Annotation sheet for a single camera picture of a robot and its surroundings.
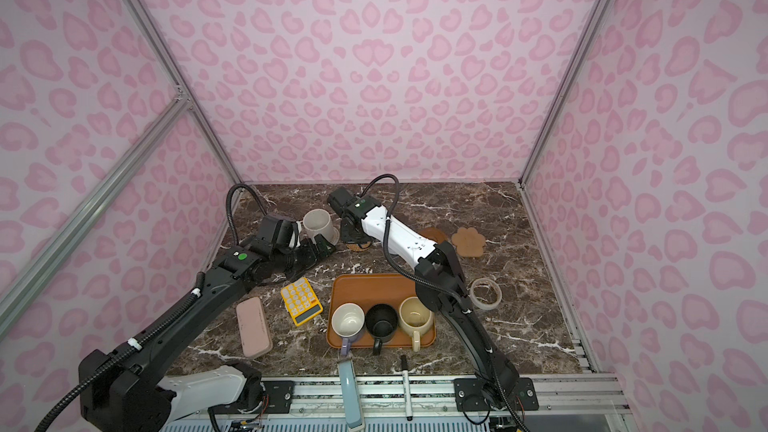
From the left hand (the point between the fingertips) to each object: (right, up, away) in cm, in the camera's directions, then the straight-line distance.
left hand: (328, 251), depth 78 cm
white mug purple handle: (+4, -20, +6) cm, 22 cm away
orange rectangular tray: (+9, -14, +13) cm, 21 cm away
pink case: (-21, -21, +4) cm, 30 cm away
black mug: (+14, -21, +5) cm, 26 cm away
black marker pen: (+20, -34, -4) cm, 39 cm away
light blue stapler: (+6, -35, -4) cm, 35 cm away
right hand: (+5, +3, +15) cm, 16 cm away
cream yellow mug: (+23, -20, +6) cm, 31 cm away
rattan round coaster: (+4, -2, +23) cm, 23 cm away
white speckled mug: (-8, +7, +19) cm, 22 cm away
